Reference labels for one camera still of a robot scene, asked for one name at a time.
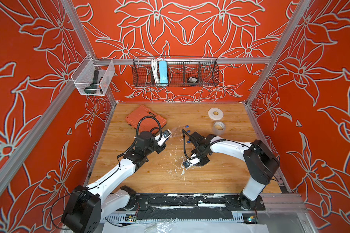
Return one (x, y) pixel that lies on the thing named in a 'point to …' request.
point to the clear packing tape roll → (219, 127)
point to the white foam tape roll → (215, 113)
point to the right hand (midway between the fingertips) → (192, 159)
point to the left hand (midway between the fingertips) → (165, 134)
